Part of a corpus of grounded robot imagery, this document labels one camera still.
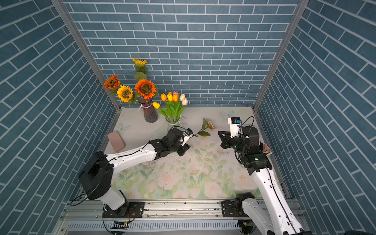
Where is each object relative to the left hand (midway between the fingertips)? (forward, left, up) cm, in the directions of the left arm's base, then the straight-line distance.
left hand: (190, 144), depth 86 cm
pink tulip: (+24, +9, +19) cm, 32 cm away
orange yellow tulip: (+20, +12, +17) cm, 29 cm away
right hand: (-2, -16, +15) cm, 22 cm away
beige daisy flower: (+21, -11, -7) cm, 25 cm away
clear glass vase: (+17, +11, 0) cm, 21 cm away
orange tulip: (+20, +16, +18) cm, 31 cm away
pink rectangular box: (+7, +49, -10) cm, 51 cm away
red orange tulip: (+19, +9, +18) cm, 28 cm away
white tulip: (+22, +5, +18) cm, 29 cm away
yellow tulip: (+16, +19, +16) cm, 30 cm away
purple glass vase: (+28, +31, -6) cm, 42 cm away
